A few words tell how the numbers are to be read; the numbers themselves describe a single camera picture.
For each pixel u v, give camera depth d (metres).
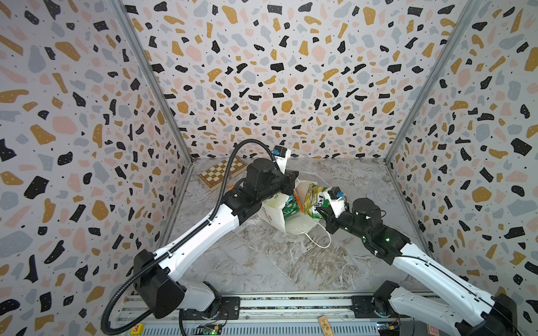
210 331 0.70
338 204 0.63
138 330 0.69
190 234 0.44
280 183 0.61
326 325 0.70
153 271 0.37
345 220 0.63
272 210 0.78
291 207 0.90
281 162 0.62
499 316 0.39
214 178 1.10
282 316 0.73
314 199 0.75
